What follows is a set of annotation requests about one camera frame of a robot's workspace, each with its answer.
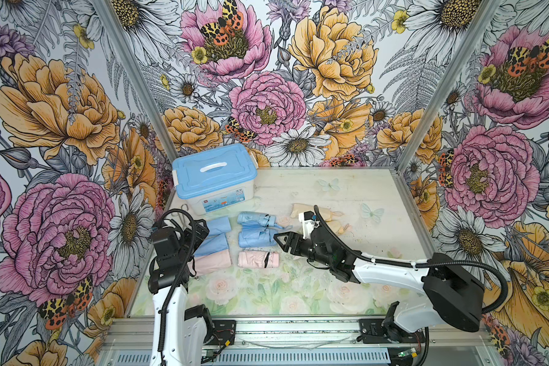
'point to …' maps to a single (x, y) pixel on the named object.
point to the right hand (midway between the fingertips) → (278, 244)
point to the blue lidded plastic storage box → (216, 180)
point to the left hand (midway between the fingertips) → (200, 236)
